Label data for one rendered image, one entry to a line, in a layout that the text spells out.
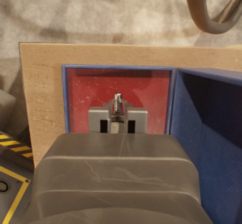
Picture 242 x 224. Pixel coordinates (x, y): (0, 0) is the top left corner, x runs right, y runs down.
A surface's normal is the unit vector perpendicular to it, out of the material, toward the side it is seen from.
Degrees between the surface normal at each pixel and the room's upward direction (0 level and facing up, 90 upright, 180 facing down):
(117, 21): 0
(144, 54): 0
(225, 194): 84
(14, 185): 0
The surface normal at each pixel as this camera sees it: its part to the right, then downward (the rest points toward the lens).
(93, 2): 0.01, 0.27
